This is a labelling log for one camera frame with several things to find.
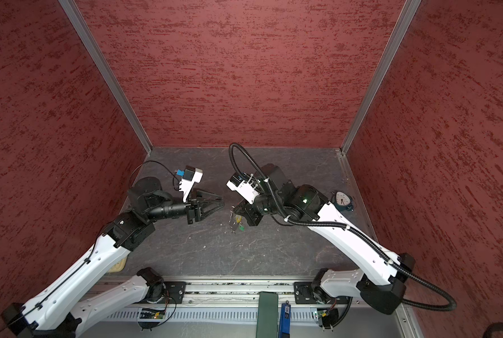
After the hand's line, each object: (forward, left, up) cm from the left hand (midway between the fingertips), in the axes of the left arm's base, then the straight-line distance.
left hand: (221, 206), depth 60 cm
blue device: (-25, -21, -30) cm, 44 cm away
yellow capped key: (-1, -5, -7) cm, 9 cm away
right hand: (-1, -4, -4) cm, 6 cm away
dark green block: (-26, -15, -33) cm, 44 cm away
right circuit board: (-24, -37, -34) cm, 56 cm away
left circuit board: (-24, +26, -35) cm, 50 cm away
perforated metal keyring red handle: (-2, -3, -6) cm, 7 cm away
